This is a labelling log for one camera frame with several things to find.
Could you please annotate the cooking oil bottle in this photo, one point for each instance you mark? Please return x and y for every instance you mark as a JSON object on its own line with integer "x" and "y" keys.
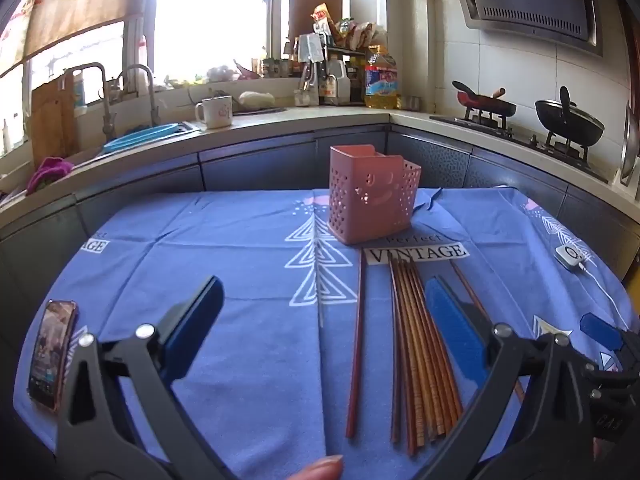
{"x": 381, "y": 80}

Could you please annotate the steel faucet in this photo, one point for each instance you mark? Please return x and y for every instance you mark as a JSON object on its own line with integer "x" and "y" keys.
{"x": 104, "y": 95}
{"x": 151, "y": 95}

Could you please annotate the bagged bread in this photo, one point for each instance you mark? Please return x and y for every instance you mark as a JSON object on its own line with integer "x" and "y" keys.
{"x": 360, "y": 35}

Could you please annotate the purple cloth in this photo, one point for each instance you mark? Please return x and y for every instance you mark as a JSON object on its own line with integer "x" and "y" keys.
{"x": 47, "y": 170}

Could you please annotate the dish soap bottle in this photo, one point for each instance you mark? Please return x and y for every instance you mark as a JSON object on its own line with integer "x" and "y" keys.
{"x": 80, "y": 91}

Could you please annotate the steel pot lid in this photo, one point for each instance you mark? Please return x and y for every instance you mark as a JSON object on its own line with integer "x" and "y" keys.
{"x": 631, "y": 145}

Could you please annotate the bundle of brown chopsticks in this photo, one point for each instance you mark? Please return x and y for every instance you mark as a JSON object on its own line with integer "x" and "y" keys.
{"x": 415, "y": 360}

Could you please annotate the pink perforated utensil holder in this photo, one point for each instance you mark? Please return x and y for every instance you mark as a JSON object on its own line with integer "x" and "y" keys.
{"x": 370, "y": 200}

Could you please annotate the white plastic jug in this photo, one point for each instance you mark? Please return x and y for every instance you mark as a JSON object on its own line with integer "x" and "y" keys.
{"x": 336, "y": 82}

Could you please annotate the person's left hand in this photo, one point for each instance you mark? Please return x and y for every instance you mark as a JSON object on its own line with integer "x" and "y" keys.
{"x": 320, "y": 469}

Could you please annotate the black wok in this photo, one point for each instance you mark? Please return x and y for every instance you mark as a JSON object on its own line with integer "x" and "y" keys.
{"x": 567, "y": 120}

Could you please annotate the blue printed tablecloth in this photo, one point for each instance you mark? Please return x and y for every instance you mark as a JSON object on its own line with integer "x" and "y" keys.
{"x": 225, "y": 260}

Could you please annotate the person's right hand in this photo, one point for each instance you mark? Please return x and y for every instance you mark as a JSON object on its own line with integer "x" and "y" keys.
{"x": 600, "y": 449}

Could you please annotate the wooden cutting board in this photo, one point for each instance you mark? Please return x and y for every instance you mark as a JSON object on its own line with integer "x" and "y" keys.
{"x": 50, "y": 120}

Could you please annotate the yellow snack packet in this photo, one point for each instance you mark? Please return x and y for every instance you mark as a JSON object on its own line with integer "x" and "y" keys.
{"x": 322, "y": 17}

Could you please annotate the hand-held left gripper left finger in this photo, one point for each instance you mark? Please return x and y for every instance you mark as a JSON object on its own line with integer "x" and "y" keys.
{"x": 195, "y": 330}

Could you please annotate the red frying pan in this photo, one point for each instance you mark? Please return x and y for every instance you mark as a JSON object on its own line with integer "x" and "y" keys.
{"x": 487, "y": 105}

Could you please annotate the white mug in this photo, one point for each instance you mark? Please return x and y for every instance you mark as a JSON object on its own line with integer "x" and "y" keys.
{"x": 217, "y": 112}

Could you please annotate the row of spice jars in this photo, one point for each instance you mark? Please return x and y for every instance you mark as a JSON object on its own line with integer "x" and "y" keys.
{"x": 275, "y": 67}

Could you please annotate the black storage rack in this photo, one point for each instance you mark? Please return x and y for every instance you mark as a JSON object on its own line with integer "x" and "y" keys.
{"x": 356, "y": 75}

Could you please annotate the steel range hood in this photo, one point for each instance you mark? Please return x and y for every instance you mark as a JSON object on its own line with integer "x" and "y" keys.
{"x": 530, "y": 0}

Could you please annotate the blue plastic basin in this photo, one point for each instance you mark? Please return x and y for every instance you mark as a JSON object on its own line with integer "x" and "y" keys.
{"x": 140, "y": 137}

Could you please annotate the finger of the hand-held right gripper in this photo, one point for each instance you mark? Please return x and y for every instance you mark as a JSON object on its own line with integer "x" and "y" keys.
{"x": 600, "y": 330}

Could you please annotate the printed window blind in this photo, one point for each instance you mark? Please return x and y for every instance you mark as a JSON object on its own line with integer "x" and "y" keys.
{"x": 75, "y": 5}

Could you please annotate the smartphone in red case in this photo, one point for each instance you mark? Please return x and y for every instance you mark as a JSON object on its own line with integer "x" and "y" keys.
{"x": 50, "y": 355}

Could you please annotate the dark wooden chopstick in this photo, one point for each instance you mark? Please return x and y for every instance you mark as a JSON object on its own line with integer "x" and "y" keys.
{"x": 467, "y": 285}
{"x": 356, "y": 340}

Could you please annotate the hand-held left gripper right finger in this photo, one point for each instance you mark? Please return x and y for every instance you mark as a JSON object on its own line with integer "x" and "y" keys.
{"x": 455, "y": 327}

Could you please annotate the steel cleaver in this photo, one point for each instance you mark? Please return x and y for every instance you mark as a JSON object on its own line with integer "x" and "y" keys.
{"x": 311, "y": 49}

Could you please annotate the gas stove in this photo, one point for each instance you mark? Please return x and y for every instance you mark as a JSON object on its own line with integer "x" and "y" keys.
{"x": 520, "y": 136}

